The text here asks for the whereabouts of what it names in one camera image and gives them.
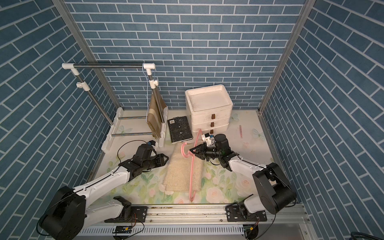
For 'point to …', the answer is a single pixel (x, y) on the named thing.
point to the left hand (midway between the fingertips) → (169, 159)
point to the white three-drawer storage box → (209, 109)
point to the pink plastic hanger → (193, 156)
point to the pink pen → (241, 134)
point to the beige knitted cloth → (178, 176)
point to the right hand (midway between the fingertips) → (191, 152)
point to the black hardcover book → (179, 129)
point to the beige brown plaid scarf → (153, 120)
